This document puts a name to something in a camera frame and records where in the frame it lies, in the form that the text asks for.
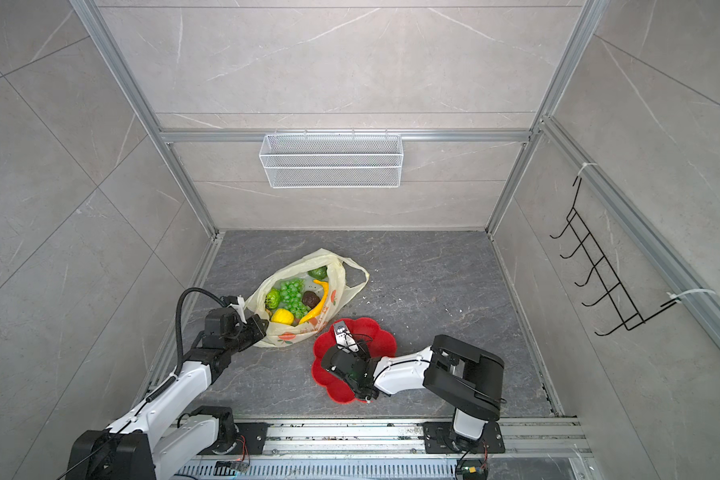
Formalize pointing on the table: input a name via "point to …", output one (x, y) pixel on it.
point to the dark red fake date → (310, 299)
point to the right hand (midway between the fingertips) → (344, 344)
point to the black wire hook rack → (630, 319)
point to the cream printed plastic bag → (342, 276)
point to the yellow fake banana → (320, 302)
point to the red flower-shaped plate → (368, 337)
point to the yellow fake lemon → (282, 316)
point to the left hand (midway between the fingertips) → (268, 315)
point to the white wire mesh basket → (333, 161)
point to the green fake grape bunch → (291, 296)
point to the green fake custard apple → (272, 299)
